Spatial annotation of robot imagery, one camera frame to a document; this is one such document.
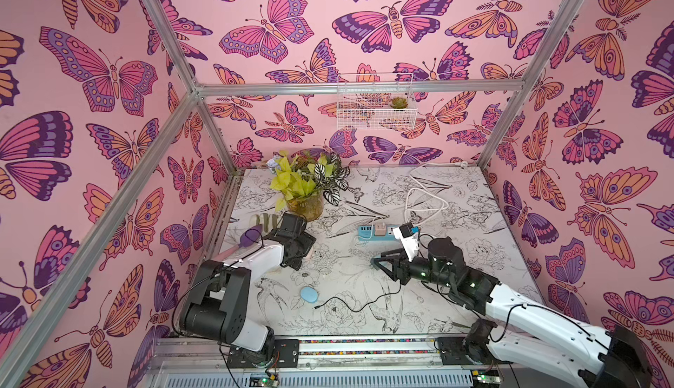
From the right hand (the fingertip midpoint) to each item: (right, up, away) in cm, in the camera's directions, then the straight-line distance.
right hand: (379, 256), depth 72 cm
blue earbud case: (-21, -15, +11) cm, 28 cm away
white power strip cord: (+20, +10, +34) cm, 41 cm away
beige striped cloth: (-40, +6, +30) cm, 51 cm away
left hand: (-21, -1, +21) cm, 30 cm away
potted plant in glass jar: (-23, +21, +19) cm, 37 cm away
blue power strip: (-1, +3, +25) cm, 25 cm away
